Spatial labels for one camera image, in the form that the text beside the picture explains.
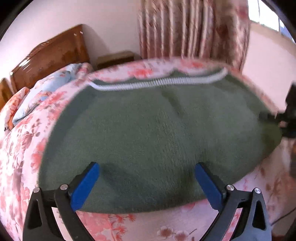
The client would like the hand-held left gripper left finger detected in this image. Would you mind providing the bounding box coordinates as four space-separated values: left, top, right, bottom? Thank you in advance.
22 162 100 241

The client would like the green knit sweater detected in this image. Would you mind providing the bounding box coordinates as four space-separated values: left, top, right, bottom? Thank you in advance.
38 68 284 214

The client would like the large wooden headboard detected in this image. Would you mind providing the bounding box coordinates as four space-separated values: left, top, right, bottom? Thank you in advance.
10 24 90 93

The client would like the light blue floral pillow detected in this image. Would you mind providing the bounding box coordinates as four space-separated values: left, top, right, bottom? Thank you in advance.
12 62 82 127

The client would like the small wooden headboard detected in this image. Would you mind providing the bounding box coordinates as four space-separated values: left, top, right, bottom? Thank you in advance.
0 77 15 112

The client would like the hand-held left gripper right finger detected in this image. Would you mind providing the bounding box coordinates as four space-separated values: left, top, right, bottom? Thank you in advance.
194 162 271 241

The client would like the wooden nightstand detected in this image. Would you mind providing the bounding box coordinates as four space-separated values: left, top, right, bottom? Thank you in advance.
95 50 142 70

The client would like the window with grille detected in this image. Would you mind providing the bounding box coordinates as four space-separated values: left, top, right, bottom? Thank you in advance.
248 0 285 33

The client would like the pink floral curtain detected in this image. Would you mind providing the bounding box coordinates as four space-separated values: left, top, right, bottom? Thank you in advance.
138 0 252 72

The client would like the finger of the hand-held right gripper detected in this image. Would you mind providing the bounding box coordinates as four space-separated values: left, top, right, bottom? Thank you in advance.
258 111 286 127

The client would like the orange floral pillow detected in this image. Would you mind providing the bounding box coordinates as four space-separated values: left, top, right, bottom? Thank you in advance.
0 87 30 141

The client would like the pink floral bedspread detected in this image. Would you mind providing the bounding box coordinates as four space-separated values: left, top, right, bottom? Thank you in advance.
0 57 296 241

